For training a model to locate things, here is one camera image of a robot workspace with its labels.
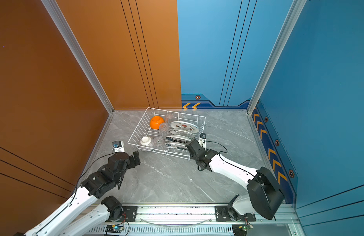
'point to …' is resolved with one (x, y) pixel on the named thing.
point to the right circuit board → (241, 229)
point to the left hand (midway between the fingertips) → (131, 152)
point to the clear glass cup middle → (164, 129)
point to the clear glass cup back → (170, 118)
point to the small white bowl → (145, 140)
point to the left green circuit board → (112, 228)
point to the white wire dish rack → (158, 140)
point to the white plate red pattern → (185, 126)
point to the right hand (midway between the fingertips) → (195, 151)
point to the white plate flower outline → (178, 138)
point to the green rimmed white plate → (176, 145)
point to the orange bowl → (155, 122)
